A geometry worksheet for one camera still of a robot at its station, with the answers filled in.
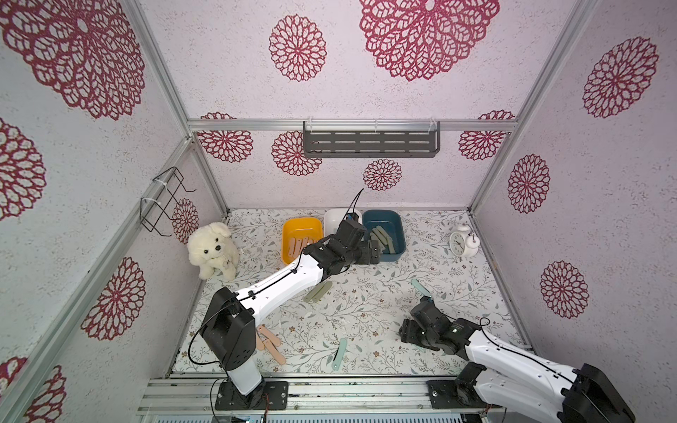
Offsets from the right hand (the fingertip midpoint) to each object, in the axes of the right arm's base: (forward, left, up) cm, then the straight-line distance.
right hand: (403, 332), depth 84 cm
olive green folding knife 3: (+13, +31, -1) cm, 33 cm away
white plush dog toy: (+20, +63, +18) cm, 68 cm away
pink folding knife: (-5, +46, 0) cm, 46 cm away
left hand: (+18, +12, +19) cm, 29 cm away
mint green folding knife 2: (+16, -8, -1) cm, 18 cm away
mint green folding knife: (-10, +21, 0) cm, 24 cm away
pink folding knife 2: (-2, +43, 0) cm, 43 cm away
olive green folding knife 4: (+16, +26, -1) cm, 31 cm away
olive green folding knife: (+39, +2, 0) cm, 39 cm away
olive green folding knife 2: (+39, +7, 0) cm, 40 cm away
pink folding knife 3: (-7, +41, +1) cm, 42 cm away
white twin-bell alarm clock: (+32, -25, +6) cm, 41 cm away
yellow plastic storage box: (+42, +39, +2) cm, 57 cm away
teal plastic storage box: (+48, -1, 0) cm, 48 cm away
